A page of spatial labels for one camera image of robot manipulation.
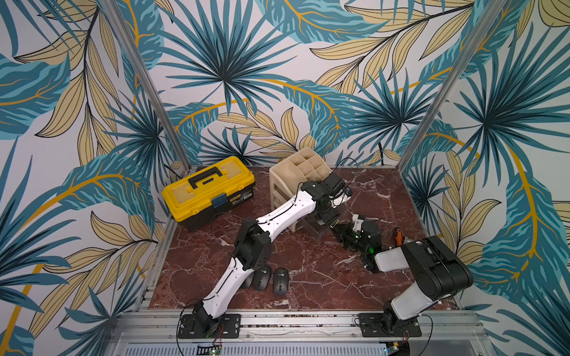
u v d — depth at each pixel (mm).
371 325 734
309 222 850
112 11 676
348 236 825
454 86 858
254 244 549
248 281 818
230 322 741
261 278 822
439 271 461
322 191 671
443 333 735
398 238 927
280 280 809
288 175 863
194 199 858
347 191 796
